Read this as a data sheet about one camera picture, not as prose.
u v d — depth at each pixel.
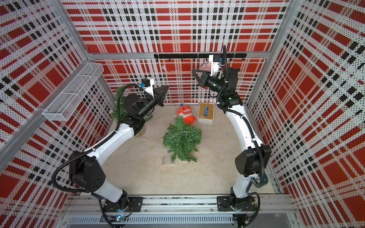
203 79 0.60
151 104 0.64
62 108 0.69
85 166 0.45
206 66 0.91
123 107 0.81
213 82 0.61
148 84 0.60
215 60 0.59
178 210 0.73
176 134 0.69
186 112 1.06
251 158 0.45
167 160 0.91
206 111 1.14
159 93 0.65
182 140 0.70
